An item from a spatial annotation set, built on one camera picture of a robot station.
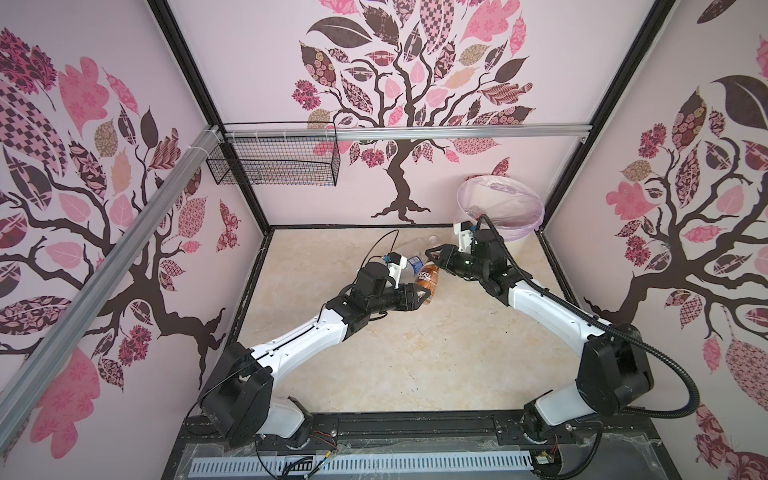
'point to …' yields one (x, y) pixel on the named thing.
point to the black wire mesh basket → (278, 154)
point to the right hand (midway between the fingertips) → (430, 249)
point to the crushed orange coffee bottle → (429, 279)
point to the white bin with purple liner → (515, 211)
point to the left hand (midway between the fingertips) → (424, 297)
